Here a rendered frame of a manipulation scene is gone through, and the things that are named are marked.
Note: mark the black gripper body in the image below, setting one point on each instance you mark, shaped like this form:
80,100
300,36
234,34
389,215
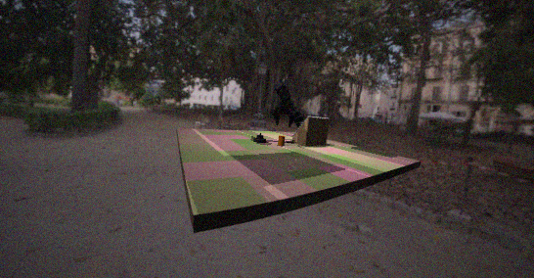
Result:
291,113

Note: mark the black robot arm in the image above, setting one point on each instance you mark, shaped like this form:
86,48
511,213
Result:
282,89

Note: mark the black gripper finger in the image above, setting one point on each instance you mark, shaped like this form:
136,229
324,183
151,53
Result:
277,117
291,119

